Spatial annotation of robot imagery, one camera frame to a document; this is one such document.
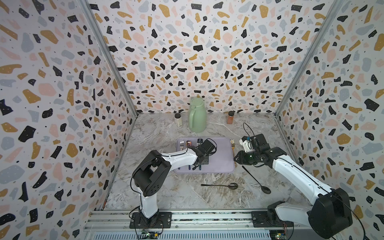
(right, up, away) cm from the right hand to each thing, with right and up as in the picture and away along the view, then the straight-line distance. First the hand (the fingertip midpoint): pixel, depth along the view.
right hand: (235, 159), depth 82 cm
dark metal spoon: (-2, -16, +1) cm, 16 cm away
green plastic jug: (-21, +25, +13) cm, 35 cm away
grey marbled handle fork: (-32, +6, +21) cm, 39 cm away
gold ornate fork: (+3, +5, +21) cm, 22 cm away
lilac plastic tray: (-7, -4, +11) cm, 13 cm away
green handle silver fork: (-20, -7, +8) cm, 22 cm away
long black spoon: (+17, -17, +2) cm, 24 cm away
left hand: (-17, -2, +10) cm, 20 cm away
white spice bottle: (-36, +23, +27) cm, 50 cm away
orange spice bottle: (+3, +25, +30) cm, 39 cm away
